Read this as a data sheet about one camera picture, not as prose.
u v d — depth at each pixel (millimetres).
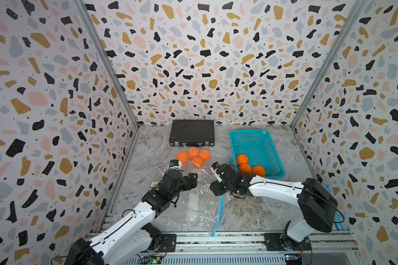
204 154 995
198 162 945
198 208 835
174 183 608
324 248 751
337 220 833
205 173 947
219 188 756
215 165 778
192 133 1099
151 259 702
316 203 444
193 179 731
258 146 1105
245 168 919
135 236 593
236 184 649
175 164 719
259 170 900
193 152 1001
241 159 952
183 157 975
